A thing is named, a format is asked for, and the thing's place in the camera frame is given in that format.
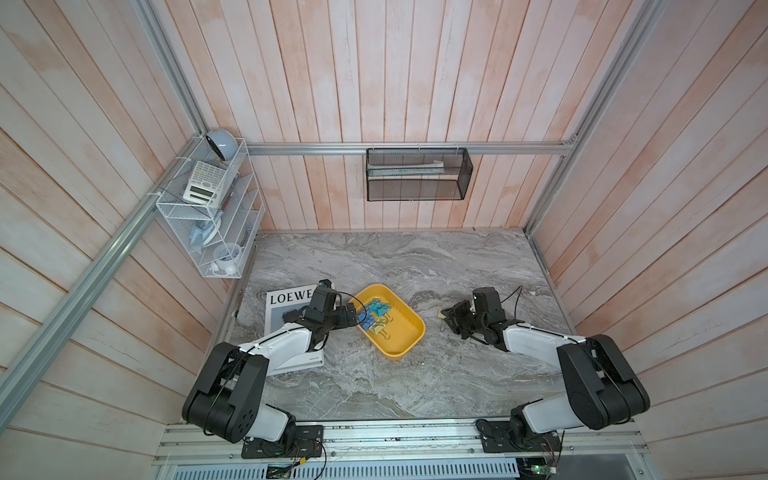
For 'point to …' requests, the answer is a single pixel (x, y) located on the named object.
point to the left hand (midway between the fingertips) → (342, 315)
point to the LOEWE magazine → (284, 300)
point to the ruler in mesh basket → (377, 170)
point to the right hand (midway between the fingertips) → (440, 308)
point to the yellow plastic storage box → (406, 328)
